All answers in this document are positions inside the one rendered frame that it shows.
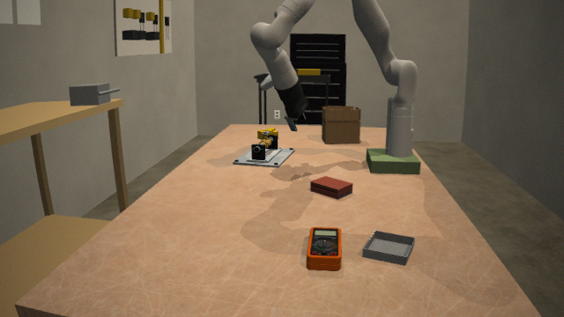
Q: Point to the orange digital multimeter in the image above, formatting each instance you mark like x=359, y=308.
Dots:
x=324, y=249

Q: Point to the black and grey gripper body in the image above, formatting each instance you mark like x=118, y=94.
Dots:
x=289, y=90

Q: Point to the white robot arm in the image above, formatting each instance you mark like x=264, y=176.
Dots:
x=376, y=30

